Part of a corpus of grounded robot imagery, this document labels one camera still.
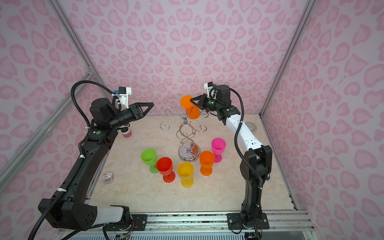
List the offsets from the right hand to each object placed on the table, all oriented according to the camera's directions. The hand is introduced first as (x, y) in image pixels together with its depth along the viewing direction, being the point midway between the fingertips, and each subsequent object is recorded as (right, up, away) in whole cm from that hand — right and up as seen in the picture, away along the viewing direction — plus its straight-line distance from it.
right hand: (192, 98), depth 76 cm
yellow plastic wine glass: (-3, -39, +6) cm, 40 cm away
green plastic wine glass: (-25, -31, +9) cm, 41 cm away
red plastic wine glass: (-14, -35, +2) cm, 38 cm away
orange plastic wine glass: (0, -4, +14) cm, 15 cm away
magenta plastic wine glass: (+15, -26, +12) cm, 32 cm away
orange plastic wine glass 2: (+8, -33, +8) cm, 35 cm away
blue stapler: (+28, -33, -23) cm, 49 cm away
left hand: (-17, -4, -12) cm, 21 cm away
